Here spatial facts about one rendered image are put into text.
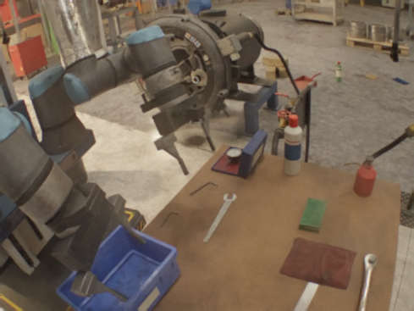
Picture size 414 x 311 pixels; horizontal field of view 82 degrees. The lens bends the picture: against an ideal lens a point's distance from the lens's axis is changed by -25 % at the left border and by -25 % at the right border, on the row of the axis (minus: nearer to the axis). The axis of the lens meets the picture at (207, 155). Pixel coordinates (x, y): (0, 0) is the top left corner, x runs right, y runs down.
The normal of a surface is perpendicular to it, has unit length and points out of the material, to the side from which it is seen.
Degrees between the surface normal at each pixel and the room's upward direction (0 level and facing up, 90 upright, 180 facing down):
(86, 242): 66
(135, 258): 0
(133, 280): 0
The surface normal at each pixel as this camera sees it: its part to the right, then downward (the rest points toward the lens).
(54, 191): 0.76, -0.12
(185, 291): -0.11, -0.83
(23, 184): 0.50, 0.23
